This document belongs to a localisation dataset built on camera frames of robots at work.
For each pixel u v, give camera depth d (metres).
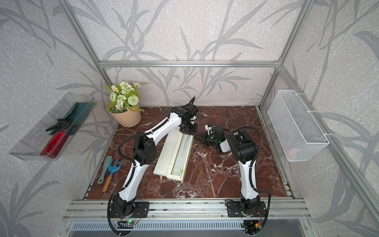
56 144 0.57
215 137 0.86
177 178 0.77
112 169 0.86
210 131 0.95
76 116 0.72
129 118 0.96
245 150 0.58
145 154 0.60
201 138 0.89
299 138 0.61
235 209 0.73
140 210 0.72
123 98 0.87
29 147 0.58
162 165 0.80
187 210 0.75
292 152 0.72
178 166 0.83
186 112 0.72
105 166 0.88
